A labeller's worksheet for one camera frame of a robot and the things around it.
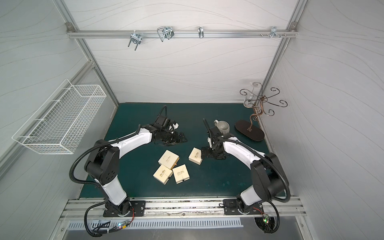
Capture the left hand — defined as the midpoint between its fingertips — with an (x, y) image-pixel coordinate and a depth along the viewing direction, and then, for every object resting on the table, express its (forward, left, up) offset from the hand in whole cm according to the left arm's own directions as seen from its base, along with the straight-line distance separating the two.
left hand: (183, 143), depth 87 cm
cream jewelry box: (-7, +9, -7) cm, 13 cm away
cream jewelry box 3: (-16, +1, -7) cm, 17 cm away
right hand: (-6, -16, -5) cm, 17 cm away
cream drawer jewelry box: (-5, -7, -6) cm, 11 cm away
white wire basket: (-4, +56, +22) cm, 61 cm away
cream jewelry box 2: (-16, +11, -7) cm, 20 cm away
